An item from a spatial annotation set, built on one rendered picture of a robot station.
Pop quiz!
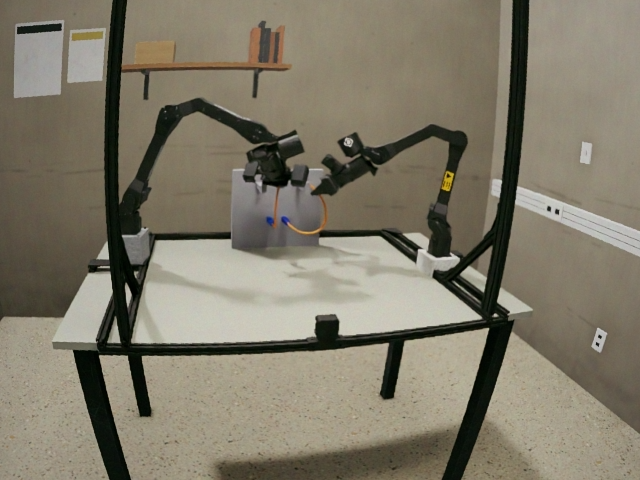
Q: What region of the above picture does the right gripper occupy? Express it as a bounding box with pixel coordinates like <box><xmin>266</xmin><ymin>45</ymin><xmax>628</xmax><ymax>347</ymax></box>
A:
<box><xmin>311</xmin><ymin>162</ymin><xmax>358</xmax><ymax>196</ymax></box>

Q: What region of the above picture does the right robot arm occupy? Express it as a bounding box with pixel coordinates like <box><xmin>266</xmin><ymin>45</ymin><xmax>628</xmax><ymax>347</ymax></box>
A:
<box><xmin>321</xmin><ymin>123</ymin><xmax>468</xmax><ymax>258</ymax></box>

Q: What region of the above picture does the orange cable with blue plug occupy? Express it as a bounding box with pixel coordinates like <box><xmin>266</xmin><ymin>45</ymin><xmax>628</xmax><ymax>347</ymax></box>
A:
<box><xmin>268</xmin><ymin>185</ymin><xmax>327</xmax><ymax>235</ymax></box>

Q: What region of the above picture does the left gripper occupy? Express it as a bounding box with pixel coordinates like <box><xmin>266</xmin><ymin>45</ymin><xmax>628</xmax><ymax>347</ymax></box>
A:
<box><xmin>243</xmin><ymin>155</ymin><xmax>309</xmax><ymax>188</ymax></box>

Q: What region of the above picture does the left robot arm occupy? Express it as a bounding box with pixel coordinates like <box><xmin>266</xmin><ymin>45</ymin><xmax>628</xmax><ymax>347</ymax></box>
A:
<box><xmin>119</xmin><ymin>97</ymin><xmax>305</xmax><ymax>235</ymax></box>

